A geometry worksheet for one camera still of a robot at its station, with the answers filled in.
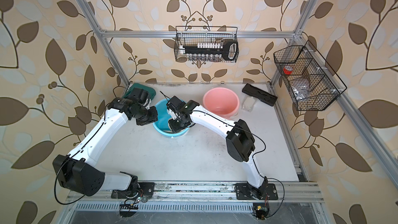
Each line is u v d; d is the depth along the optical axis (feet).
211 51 2.77
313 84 2.40
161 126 2.43
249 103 3.42
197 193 2.47
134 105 1.82
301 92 2.34
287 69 2.85
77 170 1.29
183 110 2.01
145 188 2.46
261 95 3.67
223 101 3.24
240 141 1.63
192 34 2.99
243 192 2.41
